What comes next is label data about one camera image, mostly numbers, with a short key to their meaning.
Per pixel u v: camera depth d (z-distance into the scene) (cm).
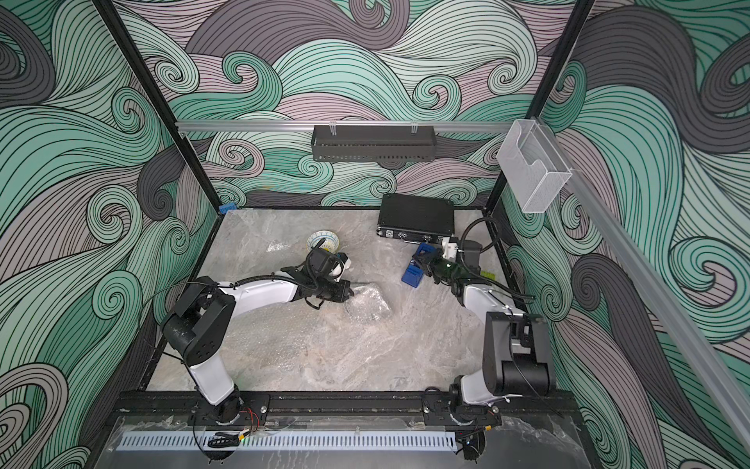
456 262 74
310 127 93
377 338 86
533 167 78
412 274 94
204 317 48
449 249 83
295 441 70
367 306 86
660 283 53
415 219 113
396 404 75
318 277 73
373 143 95
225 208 121
